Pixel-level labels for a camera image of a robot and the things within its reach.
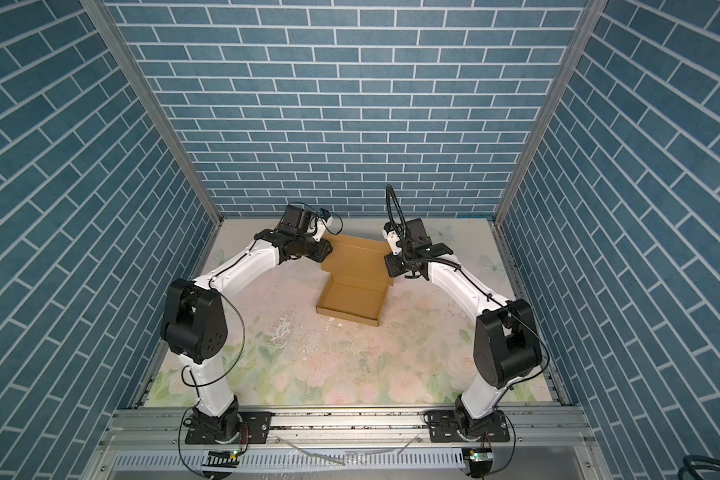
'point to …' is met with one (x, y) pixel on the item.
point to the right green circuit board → (478, 454)
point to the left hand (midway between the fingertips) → (328, 245)
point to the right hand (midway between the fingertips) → (388, 257)
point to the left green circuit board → (221, 458)
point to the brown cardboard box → (357, 288)
